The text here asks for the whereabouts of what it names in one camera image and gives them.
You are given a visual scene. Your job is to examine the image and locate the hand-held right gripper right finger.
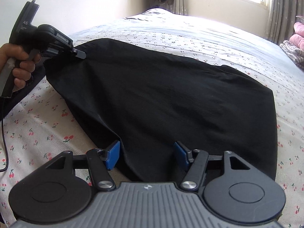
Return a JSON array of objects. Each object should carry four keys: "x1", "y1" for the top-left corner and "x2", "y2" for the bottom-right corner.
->
[{"x1": 173, "y1": 141, "x2": 253, "y2": 192}]

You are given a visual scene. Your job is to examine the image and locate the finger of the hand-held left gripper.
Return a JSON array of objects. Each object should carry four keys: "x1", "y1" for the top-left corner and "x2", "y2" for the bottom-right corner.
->
[{"x1": 70, "y1": 47, "x2": 86, "y2": 60}]

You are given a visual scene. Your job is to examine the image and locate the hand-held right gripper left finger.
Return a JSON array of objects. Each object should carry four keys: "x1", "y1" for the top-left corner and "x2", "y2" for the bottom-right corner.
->
[{"x1": 46, "y1": 140, "x2": 121, "y2": 192}]

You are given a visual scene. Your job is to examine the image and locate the black pants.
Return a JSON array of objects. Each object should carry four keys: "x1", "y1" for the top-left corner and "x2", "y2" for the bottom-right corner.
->
[{"x1": 44, "y1": 38, "x2": 278, "y2": 183}]

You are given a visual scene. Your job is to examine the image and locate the person's left hand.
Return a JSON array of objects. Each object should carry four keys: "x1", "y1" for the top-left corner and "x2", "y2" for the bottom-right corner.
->
[{"x1": 0, "y1": 44, "x2": 42, "y2": 91}]

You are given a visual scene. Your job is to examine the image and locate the cherry print bed sheet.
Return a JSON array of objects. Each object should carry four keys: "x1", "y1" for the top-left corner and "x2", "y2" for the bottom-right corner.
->
[{"x1": 0, "y1": 28, "x2": 304, "y2": 228}]

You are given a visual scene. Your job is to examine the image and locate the light blue bed sheet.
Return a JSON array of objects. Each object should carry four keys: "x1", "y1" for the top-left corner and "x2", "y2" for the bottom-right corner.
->
[{"x1": 114, "y1": 8, "x2": 304, "y2": 76}]

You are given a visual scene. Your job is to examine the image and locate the grey striped folded cloth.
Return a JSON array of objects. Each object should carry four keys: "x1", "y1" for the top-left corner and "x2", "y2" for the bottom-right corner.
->
[{"x1": 280, "y1": 40, "x2": 304, "y2": 70}]

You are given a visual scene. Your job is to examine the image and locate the small folded pink quilt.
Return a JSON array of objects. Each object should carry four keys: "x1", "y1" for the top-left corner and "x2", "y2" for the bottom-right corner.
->
[{"x1": 293, "y1": 21, "x2": 304, "y2": 49}]

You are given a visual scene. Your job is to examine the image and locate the black cable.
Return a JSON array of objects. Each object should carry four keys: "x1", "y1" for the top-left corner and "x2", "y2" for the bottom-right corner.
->
[{"x1": 0, "y1": 96, "x2": 10, "y2": 173}]

